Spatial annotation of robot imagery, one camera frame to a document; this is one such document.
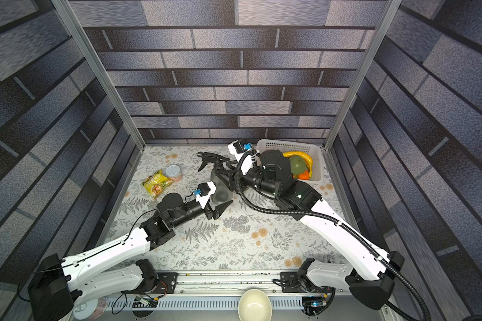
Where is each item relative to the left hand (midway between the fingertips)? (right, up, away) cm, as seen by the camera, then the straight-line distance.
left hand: (226, 192), depth 68 cm
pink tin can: (-30, +5, +33) cm, 44 cm away
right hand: (-1, +9, -7) cm, 12 cm away
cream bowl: (+10, -40, +1) cm, 41 cm away
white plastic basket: (+29, +19, +42) cm, 55 cm away
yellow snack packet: (-38, 0, +31) cm, 49 cm away
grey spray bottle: (-1, -1, +1) cm, 2 cm away
